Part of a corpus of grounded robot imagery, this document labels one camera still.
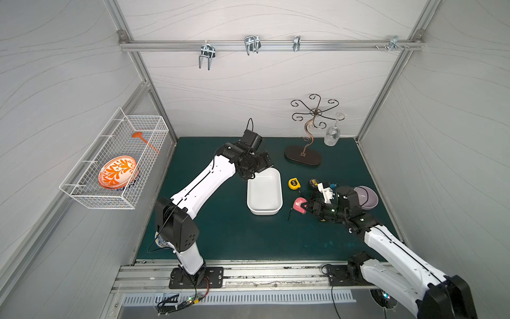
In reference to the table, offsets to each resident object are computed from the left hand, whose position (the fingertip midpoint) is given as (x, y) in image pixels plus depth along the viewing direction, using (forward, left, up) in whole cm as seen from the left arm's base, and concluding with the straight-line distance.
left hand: (265, 168), depth 79 cm
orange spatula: (+9, +51, +9) cm, 53 cm away
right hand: (-11, -16, -11) cm, 23 cm away
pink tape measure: (-11, -13, -11) cm, 20 cm away
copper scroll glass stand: (+27, -22, +9) cm, 36 cm away
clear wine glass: (+22, -33, -2) cm, 39 cm away
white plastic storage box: (+2, 0, -23) cm, 23 cm away
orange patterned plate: (-11, +49, +12) cm, 51 cm away
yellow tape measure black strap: (+6, -15, -20) cm, 26 cm away
